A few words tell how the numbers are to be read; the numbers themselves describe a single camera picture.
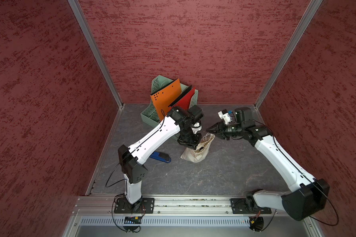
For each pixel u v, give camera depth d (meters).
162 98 0.86
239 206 0.74
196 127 0.62
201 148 0.72
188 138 0.61
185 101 0.85
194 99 0.95
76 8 0.71
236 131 0.62
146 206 0.74
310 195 0.38
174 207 0.76
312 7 0.71
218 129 0.66
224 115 0.71
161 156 0.92
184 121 0.50
